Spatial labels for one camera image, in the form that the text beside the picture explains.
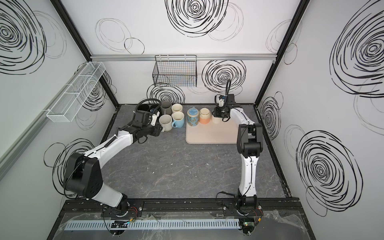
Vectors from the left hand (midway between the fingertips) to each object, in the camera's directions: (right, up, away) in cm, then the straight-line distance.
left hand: (160, 126), depth 89 cm
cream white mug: (+36, +3, +16) cm, 40 cm away
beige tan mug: (0, +2, +15) cm, 16 cm away
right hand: (+34, +9, +15) cm, 38 cm away
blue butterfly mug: (+20, +6, +10) cm, 23 cm away
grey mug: (+1, +12, +14) cm, 19 cm away
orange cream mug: (+28, +7, +13) cm, 31 cm away
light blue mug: (+10, +4, +10) cm, 15 cm away
